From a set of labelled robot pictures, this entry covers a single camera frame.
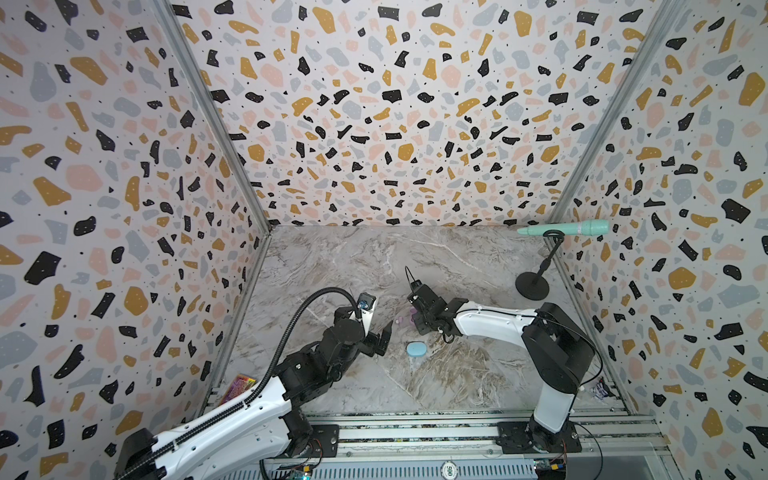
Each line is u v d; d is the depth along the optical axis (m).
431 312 0.72
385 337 0.67
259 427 0.59
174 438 0.41
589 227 0.78
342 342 0.52
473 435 0.76
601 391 0.79
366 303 0.62
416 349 0.88
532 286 1.04
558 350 0.49
